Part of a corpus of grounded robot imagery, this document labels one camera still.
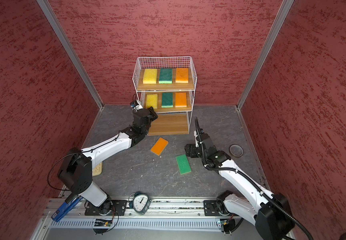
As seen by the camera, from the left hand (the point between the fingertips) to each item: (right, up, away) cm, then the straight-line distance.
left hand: (153, 109), depth 85 cm
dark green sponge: (+8, +6, +3) cm, 10 cm away
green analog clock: (-5, -47, -12) cm, 49 cm away
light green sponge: (+18, -33, +2) cm, 37 cm away
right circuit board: (+39, -58, -14) cm, 71 cm away
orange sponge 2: (+16, +6, +3) cm, 17 cm away
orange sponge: (+2, -24, +12) cm, 27 cm away
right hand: (+21, -23, -3) cm, 31 cm away
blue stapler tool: (-42, -50, -13) cm, 66 cm away
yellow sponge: (-2, +6, +3) cm, 7 cm away
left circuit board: (-22, -57, -14) cm, 62 cm away
